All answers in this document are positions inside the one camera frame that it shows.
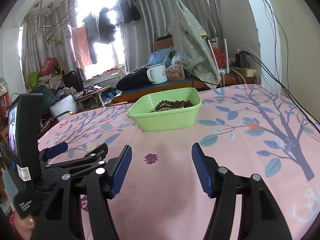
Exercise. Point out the pink tree-print tablecloth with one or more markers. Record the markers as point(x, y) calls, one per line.
point(247, 129)

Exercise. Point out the green plastic tray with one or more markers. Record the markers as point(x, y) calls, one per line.
point(143, 112)

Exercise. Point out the white enamel mug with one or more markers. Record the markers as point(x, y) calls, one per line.
point(157, 74)

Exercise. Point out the grey dotted draped cloth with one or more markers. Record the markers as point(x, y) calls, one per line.
point(190, 38)

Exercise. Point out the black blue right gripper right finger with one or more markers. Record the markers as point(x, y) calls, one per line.
point(261, 217)

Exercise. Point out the dark hanging jacket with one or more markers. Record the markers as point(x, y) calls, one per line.
point(107, 30)

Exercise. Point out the black power adapter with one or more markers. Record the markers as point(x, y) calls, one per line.
point(240, 60)

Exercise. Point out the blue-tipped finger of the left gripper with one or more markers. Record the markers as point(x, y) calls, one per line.
point(49, 153)

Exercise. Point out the pink hanging garment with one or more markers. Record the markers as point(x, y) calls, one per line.
point(80, 45)

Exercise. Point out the low wooden desk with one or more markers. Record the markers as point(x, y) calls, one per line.
point(133, 95)

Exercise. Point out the grey window curtain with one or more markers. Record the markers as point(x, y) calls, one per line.
point(156, 21)

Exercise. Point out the white wifi router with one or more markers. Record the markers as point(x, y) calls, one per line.
point(219, 52)

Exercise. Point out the bag of biscuits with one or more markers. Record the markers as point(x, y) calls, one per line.
point(175, 72)

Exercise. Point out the beaded jewelry pile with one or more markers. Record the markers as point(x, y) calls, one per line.
point(166, 105)

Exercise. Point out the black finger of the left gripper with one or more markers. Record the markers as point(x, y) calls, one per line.
point(98, 154)

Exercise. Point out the red plastic bag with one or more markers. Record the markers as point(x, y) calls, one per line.
point(48, 66)

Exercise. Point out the dark blue folded clothing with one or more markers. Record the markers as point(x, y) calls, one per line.
point(134, 80)

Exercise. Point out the yellowed power strip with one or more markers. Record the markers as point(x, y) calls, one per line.
point(245, 72)

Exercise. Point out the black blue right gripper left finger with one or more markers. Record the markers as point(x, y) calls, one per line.
point(60, 216)

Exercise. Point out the small folding table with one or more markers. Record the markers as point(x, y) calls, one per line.
point(96, 95)

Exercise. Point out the light blue plastic bag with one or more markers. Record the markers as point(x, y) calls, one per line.
point(159, 56)

